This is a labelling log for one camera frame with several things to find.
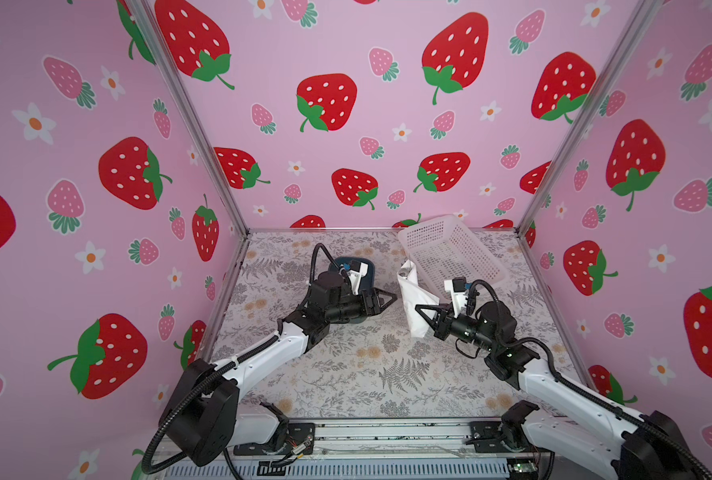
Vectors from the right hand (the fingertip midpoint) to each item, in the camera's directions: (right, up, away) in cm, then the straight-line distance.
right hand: (416, 308), depth 74 cm
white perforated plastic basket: (+18, +17, +41) cm, 48 cm away
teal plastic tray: (-13, +4, +24) cm, 27 cm away
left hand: (-6, +2, +2) cm, 6 cm away
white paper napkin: (-1, +3, +2) cm, 4 cm away
